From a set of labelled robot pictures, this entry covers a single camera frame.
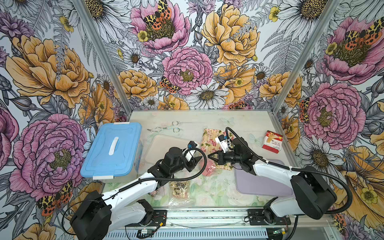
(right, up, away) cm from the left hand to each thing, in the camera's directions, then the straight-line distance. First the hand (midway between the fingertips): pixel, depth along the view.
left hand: (196, 157), depth 80 cm
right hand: (+7, -2, +2) cm, 7 cm away
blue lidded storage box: (-41, +2, -2) cm, 42 cm away
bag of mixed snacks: (-8, -21, -3) cm, 22 cm away
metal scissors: (-27, +14, +29) cm, 42 cm away
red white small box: (+50, +6, +19) cm, 54 cm away
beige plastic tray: (-27, +2, +22) cm, 35 cm away
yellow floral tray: (+9, +3, +21) cm, 23 cm away
